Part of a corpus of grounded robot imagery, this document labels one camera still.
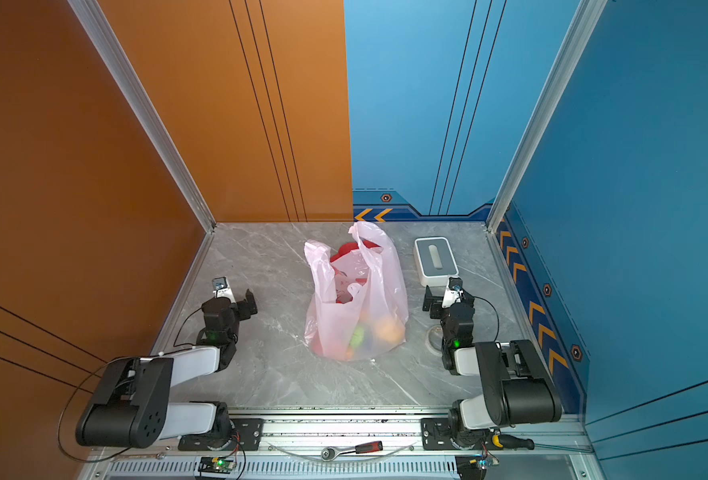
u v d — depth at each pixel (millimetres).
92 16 696
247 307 843
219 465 707
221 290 770
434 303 815
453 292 763
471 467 706
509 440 706
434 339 894
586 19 699
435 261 1027
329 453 690
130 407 428
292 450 725
